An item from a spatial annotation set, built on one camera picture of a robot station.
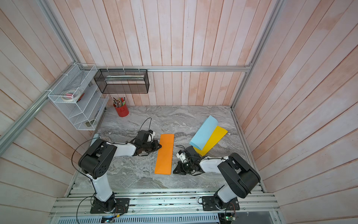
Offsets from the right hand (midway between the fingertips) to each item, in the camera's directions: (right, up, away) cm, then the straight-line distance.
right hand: (174, 171), depth 86 cm
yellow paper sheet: (+33, +21, +17) cm, 43 cm away
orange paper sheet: (-6, +8, +7) cm, 12 cm away
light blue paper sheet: (+23, +23, +18) cm, 37 cm away
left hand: (-9, +12, +10) cm, 19 cm away
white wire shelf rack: (-51, +36, -8) cm, 63 cm away
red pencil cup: (-42, +40, +24) cm, 63 cm away
